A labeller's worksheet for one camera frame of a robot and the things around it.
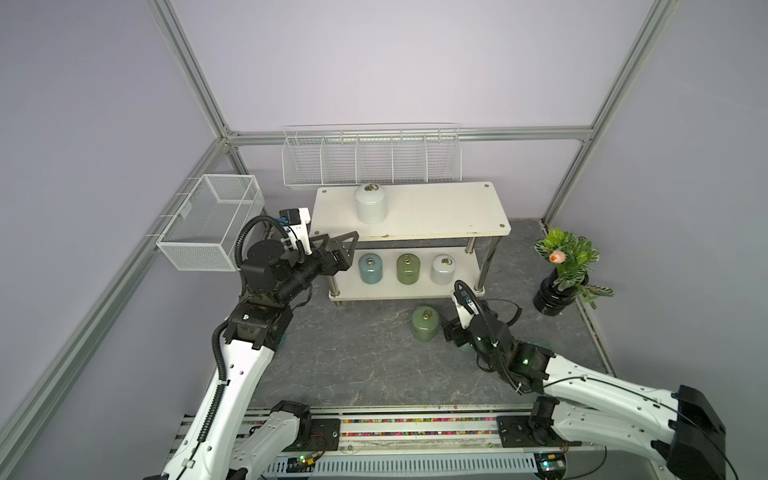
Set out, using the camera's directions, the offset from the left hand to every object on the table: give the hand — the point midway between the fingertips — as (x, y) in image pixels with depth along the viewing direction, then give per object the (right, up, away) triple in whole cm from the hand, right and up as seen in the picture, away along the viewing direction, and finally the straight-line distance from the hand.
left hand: (345, 237), depth 64 cm
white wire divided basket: (+5, +29, +34) cm, 45 cm away
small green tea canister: (+15, -8, +28) cm, 32 cm away
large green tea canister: (+19, -24, +21) cm, 37 cm away
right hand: (+27, -17, +14) cm, 35 cm away
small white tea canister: (+25, -9, +27) cm, 38 cm away
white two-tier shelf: (+15, +7, +13) cm, 21 cm away
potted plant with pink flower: (+55, -5, +10) cm, 56 cm away
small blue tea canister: (+3, -8, +27) cm, 29 cm away
